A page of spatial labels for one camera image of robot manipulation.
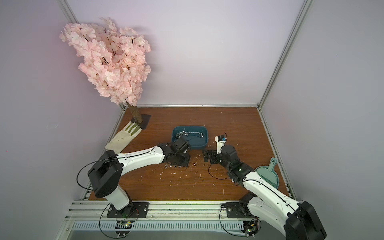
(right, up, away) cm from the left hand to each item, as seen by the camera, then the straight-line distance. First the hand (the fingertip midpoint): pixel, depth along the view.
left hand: (191, 163), depth 85 cm
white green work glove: (-48, +12, +16) cm, 52 cm away
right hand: (+10, +10, -5) cm, 15 cm away
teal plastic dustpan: (+45, -5, -2) cm, 45 cm away
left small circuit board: (-33, -26, -13) cm, 44 cm away
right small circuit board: (+29, -26, -15) cm, 42 cm away
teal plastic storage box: (+4, +14, +16) cm, 22 cm away
